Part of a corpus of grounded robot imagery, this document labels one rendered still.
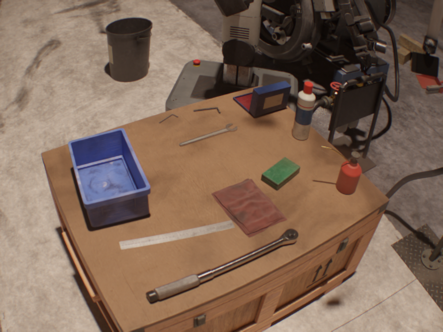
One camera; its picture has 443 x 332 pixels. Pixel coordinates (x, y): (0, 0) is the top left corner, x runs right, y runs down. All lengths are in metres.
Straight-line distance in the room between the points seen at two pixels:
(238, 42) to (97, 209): 1.16
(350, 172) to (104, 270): 0.81
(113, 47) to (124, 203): 1.67
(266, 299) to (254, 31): 1.23
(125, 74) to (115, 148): 1.41
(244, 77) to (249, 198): 0.98
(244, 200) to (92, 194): 0.46
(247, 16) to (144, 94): 0.99
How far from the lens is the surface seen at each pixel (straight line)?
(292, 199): 1.40
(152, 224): 1.30
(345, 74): 2.73
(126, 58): 2.78
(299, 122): 1.60
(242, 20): 2.03
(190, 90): 2.26
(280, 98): 1.73
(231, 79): 2.23
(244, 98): 1.82
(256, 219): 1.31
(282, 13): 2.50
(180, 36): 3.50
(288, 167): 1.47
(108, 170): 1.47
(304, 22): 2.36
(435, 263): 2.08
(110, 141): 1.46
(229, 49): 2.11
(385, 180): 2.36
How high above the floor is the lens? 1.44
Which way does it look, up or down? 40 degrees down
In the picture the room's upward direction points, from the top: 3 degrees clockwise
